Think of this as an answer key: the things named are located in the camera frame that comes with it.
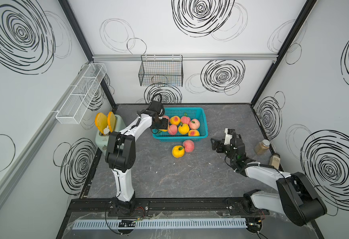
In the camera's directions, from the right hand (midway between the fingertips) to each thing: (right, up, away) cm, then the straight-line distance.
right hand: (217, 139), depth 88 cm
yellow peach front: (-20, +5, +10) cm, 23 cm away
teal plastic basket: (-10, +16, +17) cm, 26 cm away
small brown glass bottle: (+26, -4, -1) cm, 26 cm away
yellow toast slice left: (-66, +11, -7) cm, 68 cm away
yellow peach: (-14, +3, +6) cm, 15 cm away
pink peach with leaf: (-18, +12, +14) cm, 26 cm away
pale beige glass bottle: (+33, -12, -1) cm, 35 cm away
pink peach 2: (-27, +5, +11) cm, 30 cm away
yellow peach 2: (-33, +5, +6) cm, 33 cm away
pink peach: (-31, +13, +13) cm, 36 cm away
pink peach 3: (-17, -4, +2) cm, 18 cm away
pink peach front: (-12, +9, +13) cm, 20 cm away
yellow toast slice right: (-62, +11, -4) cm, 63 cm away
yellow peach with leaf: (-24, -7, 0) cm, 25 cm away
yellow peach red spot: (-26, +11, +14) cm, 31 cm away
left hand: (-34, +8, +8) cm, 36 cm away
